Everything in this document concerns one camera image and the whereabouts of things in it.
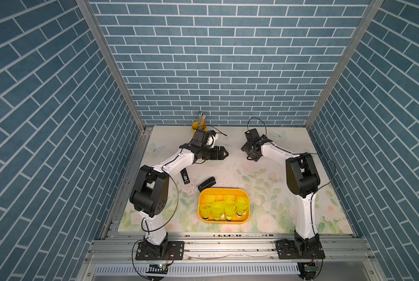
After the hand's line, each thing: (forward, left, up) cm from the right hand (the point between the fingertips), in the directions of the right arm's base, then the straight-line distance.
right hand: (247, 150), depth 105 cm
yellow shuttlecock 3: (-37, +15, +1) cm, 40 cm away
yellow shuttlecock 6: (-34, +4, +1) cm, 34 cm away
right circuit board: (-56, -25, -5) cm, 61 cm away
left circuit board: (-61, +39, -7) cm, 72 cm away
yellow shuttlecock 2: (-32, +20, +1) cm, 38 cm away
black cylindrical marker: (-20, +34, 0) cm, 40 cm away
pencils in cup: (+12, +29, +8) cm, 33 cm away
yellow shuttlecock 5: (-38, +10, +2) cm, 39 cm away
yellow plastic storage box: (-28, +15, -2) cm, 32 cm away
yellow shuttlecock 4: (-32, +10, +1) cm, 33 cm away
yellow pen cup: (+13, +34, +6) cm, 37 cm away
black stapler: (-24, +22, -1) cm, 33 cm away
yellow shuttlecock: (-36, +21, -2) cm, 42 cm away
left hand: (-12, +13, +10) cm, 20 cm away
